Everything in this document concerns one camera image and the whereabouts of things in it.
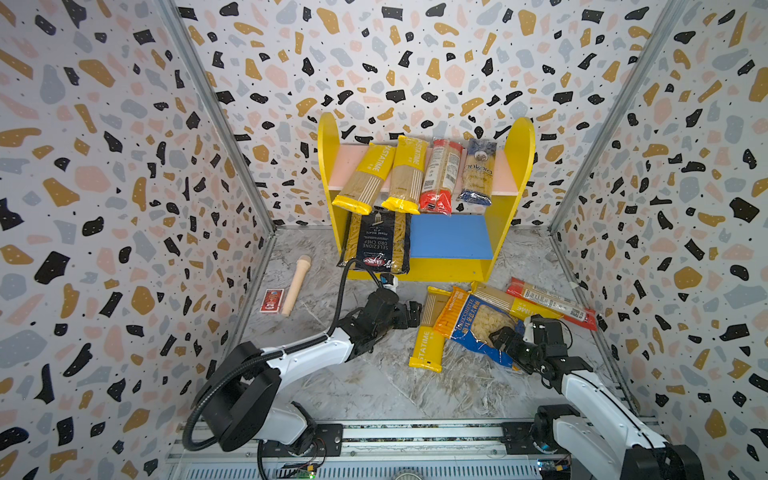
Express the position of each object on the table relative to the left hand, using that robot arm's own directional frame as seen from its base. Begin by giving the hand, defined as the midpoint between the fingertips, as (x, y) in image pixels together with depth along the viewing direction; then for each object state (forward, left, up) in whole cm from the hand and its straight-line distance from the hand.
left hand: (412, 302), depth 84 cm
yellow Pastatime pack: (+6, -32, -12) cm, 35 cm away
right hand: (-7, -25, -9) cm, 27 cm away
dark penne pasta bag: (+20, +9, +5) cm, 22 cm away
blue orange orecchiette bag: (-2, -18, -9) cm, 20 cm away
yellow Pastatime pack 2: (-7, -5, -13) cm, 16 cm away
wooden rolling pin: (+22, +38, -12) cm, 45 cm away
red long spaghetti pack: (+4, -50, -10) cm, 51 cm away
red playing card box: (+9, +45, -13) cm, 48 cm away
